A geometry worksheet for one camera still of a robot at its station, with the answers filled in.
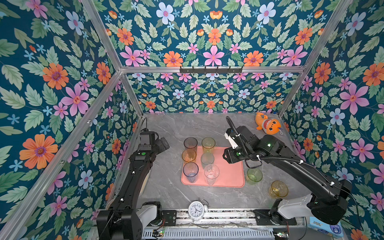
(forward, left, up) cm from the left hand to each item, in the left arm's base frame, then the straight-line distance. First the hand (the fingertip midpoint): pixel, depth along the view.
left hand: (161, 142), depth 83 cm
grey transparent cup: (+4, -16, -8) cm, 18 cm away
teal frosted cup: (-6, -25, -12) cm, 29 cm away
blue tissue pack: (-46, -79, -11) cm, 92 cm away
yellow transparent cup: (-3, -15, -11) cm, 19 cm away
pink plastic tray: (-15, -39, -17) cm, 45 cm away
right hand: (-13, -35, +7) cm, 38 cm away
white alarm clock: (-32, -18, -13) cm, 39 cm away
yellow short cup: (-26, -63, -16) cm, 70 cm away
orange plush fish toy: (+13, -72, -9) cm, 74 cm away
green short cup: (-17, -52, -15) cm, 57 cm away
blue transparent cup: (-13, -15, -11) cm, 23 cm away
